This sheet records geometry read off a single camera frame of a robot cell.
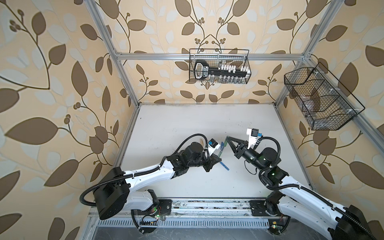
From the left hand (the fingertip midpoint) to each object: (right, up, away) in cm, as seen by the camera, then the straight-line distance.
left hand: (221, 158), depth 74 cm
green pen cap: (+2, +8, -3) cm, 9 cm away
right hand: (+2, +9, -4) cm, 11 cm away
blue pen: (+4, -8, +15) cm, 18 cm away
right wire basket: (+52, +29, +2) cm, 60 cm away
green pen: (0, +4, -1) cm, 4 cm away
